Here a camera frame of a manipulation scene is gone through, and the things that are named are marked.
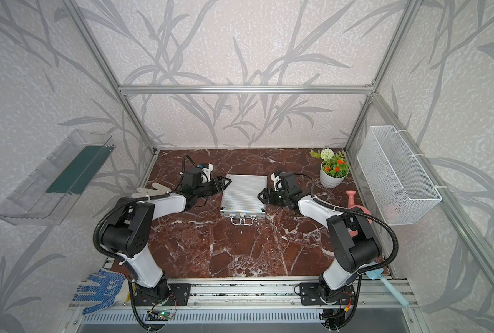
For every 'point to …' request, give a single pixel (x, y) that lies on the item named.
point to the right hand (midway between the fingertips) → (262, 195)
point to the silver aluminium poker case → (241, 202)
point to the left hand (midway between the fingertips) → (227, 182)
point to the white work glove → (157, 189)
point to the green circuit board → (160, 314)
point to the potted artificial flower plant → (334, 168)
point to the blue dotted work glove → (108, 293)
